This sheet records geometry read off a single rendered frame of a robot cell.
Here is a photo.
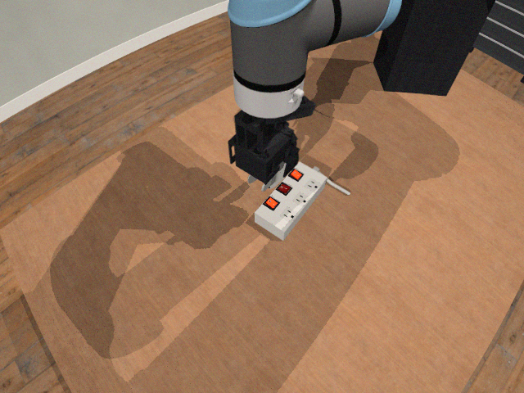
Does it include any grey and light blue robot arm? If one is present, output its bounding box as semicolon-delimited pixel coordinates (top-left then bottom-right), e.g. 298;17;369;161
228;0;402;122

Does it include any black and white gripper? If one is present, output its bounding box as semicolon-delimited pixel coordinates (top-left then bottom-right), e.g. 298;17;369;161
228;110;300;192

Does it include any white power strip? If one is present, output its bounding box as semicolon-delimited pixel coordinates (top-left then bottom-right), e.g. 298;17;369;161
255;162;350;240

